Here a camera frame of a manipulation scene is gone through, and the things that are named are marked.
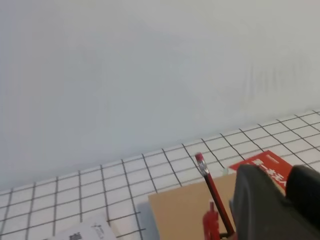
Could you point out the red and white book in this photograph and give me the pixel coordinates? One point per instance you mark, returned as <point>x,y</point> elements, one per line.
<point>273,165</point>

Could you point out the white book with robot picture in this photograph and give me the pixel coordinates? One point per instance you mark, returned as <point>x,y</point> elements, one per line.
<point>92,229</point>

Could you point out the brown kraft notebook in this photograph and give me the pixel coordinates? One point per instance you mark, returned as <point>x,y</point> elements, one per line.
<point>178,213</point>

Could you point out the red pencil with eraser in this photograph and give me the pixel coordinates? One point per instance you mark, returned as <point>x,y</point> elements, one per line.
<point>219,206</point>

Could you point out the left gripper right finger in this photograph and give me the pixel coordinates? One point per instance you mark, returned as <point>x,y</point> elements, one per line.
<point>303,190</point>

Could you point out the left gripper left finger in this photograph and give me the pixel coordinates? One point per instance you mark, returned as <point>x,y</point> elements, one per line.
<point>262,212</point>

